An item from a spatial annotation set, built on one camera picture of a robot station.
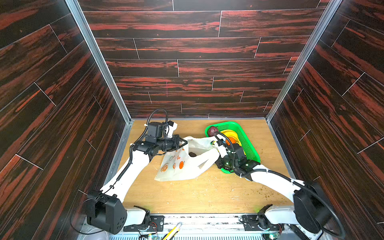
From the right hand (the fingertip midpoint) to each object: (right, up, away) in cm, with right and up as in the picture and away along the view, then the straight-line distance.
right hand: (215, 154), depth 86 cm
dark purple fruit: (-14, -1, +6) cm, 15 cm away
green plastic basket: (+23, +1, +7) cm, 24 cm away
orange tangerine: (+14, +8, +13) cm, 20 cm away
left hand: (-16, +8, -11) cm, 21 cm away
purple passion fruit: (0, +15, +13) cm, 19 cm away
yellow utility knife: (-24, -36, -17) cm, 46 cm away
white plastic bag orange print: (-16, -2, -13) cm, 20 cm away
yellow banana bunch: (+14, +12, +16) cm, 24 cm away
